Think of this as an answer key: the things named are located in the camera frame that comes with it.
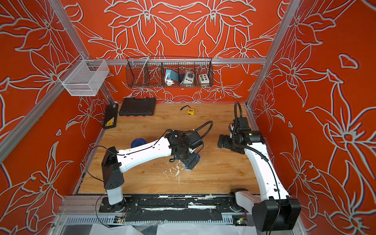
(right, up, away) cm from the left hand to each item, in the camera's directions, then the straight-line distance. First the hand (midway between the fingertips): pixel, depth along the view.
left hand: (190, 157), depth 76 cm
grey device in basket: (0, +47, +14) cm, 49 cm away
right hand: (+18, +7, 0) cm, 19 cm away
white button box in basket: (+10, +47, +18) cm, 51 cm away
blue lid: (-30, +7, +6) cm, 31 cm away
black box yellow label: (-61, +23, +35) cm, 74 cm away
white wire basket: (-68, +47, +16) cm, 84 cm away
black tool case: (-41, +30, +39) cm, 64 cm away
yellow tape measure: (+1, +26, +37) cm, 45 cm away
